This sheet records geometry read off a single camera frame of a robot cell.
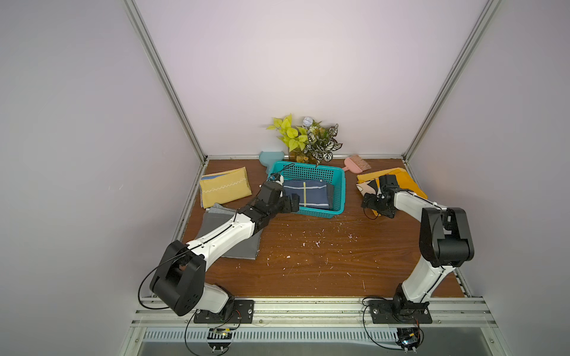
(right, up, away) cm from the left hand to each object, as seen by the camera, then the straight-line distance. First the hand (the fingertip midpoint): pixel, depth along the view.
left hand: (292, 196), depth 85 cm
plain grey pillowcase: (-35, -10, +12) cm, 38 cm away
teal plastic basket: (+4, +10, +22) cm, 24 cm away
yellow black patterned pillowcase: (+57, +5, +25) cm, 63 cm away
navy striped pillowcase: (+9, 0, +16) cm, 18 cm away
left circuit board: (-24, -45, -13) cm, 53 cm away
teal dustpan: (-14, +18, +36) cm, 43 cm away
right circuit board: (+37, -44, -15) cm, 60 cm away
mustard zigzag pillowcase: (-35, +1, +22) cm, 41 cm away
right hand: (+38, -4, +13) cm, 40 cm away
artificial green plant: (+7, +22, +6) cm, 24 cm away
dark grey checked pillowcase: (+18, 0, +18) cm, 26 cm away
